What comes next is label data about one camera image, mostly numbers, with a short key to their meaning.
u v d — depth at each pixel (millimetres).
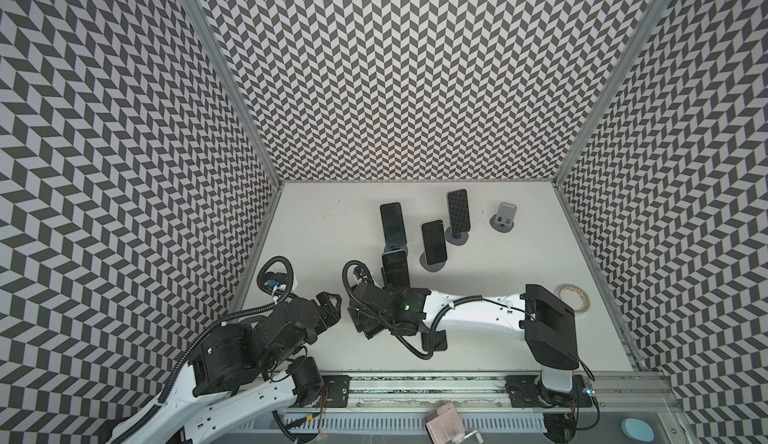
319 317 555
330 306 571
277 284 559
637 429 679
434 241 933
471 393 752
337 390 724
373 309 571
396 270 847
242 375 409
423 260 906
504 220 1014
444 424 646
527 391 739
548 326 448
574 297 906
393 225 926
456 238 1045
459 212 944
